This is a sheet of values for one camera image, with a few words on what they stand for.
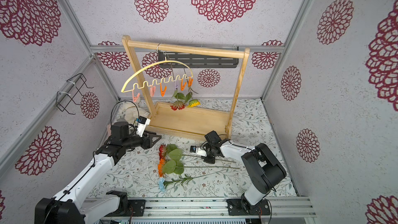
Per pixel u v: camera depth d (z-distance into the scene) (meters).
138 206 0.74
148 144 0.70
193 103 0.94
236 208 0.72
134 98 0.71
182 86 0.88
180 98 0.93
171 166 0.83
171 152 0.88
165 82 0.78
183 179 0.82
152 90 0.75
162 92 0.79
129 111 1.01
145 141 0.69
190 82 0.92
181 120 1.09
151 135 0.74
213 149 0.70
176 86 0.86
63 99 0.73
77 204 0.42
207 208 0.75
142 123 0.69
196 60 0.95
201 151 0.80
